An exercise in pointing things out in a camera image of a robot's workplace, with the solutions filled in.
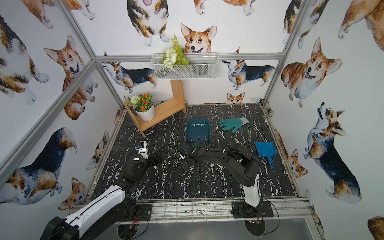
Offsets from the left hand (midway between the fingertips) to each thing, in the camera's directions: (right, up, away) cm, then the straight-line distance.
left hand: (154, 146), depth 85 cm
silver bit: (+20, +1, +16) cm, 26 cm away
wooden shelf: (0, +22, +24) cm, 32 cm away
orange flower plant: (-9, +26, +8) cm, 28 cm away
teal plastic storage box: (+24, +6, +24) cm, 35 cm away
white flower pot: (-9, +17, +12) cm, 23 cm away
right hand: (+18, -8, +6) cm, 20 cm away
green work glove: (+53, +12, +25) cm, 60 cm away
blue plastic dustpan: (+70, -4, +14) cm, 71 cm away
